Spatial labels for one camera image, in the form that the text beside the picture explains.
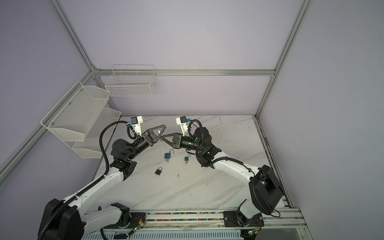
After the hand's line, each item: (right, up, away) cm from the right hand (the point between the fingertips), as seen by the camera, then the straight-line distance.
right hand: (160, 139), depth 65 cm
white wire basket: (-28, +36, +31) cm, 55 cm away
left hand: (+2, +5, +1) cm, 6 cm away
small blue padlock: (+10, -14, +31) cm, 35 cm away
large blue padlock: (-3, -13, +31) cm, 34 cm away
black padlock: (-8, -22, +26) cm, 34 cm away
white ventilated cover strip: (+23, -46, +5) cm, 52 cm away
